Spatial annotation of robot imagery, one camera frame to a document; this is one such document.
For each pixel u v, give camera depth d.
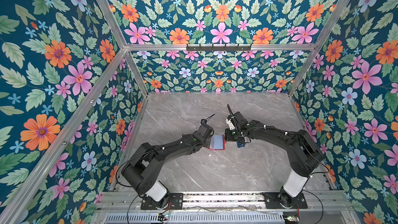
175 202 0.73
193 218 0.76
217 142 0.94
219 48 0.93
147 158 0.49
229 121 0.78
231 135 0.80
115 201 0.75
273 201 0.72
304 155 0.47
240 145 0.91
